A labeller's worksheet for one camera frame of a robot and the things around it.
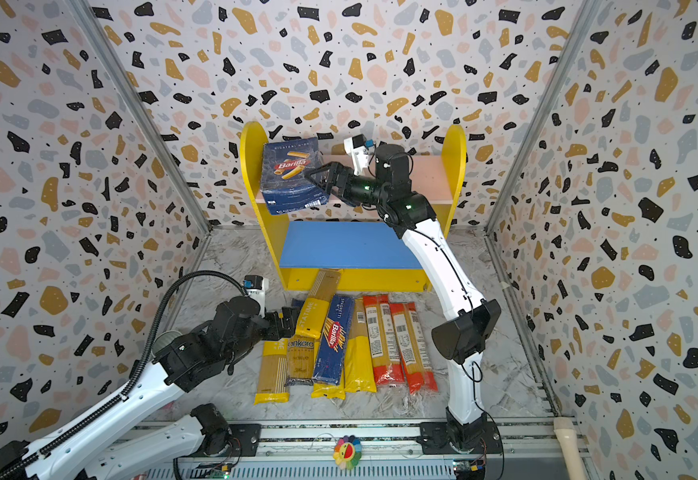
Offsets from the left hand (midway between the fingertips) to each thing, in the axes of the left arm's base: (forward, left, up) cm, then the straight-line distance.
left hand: (285, 306), depth 72 cm
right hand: (+17, -7, +25) cm, 31 cm away
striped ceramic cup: (0, +39, -19) cm, 43 cm away
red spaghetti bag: (-10, -34, -20) cm, 41 cm away
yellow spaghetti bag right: (-8, -18, -20) cm, 28 cm away
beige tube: (-30, -69, -21) cm, 78 cm away
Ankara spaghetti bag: (-5, -1, -21) cm, 22 cm away
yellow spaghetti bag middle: (-14, -9, -21) cm, 27 cm away
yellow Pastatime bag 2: (-9, +6, -22) cm, 24 cm away
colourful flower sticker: (-28, -15, -22) cm, 38 cm away
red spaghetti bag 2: (-2, -25, -21) cm, 33 cm away
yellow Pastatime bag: (+9, -4, -19) cm, 21 cm away
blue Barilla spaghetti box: (-3, -10, -19) cm, 22 cm away
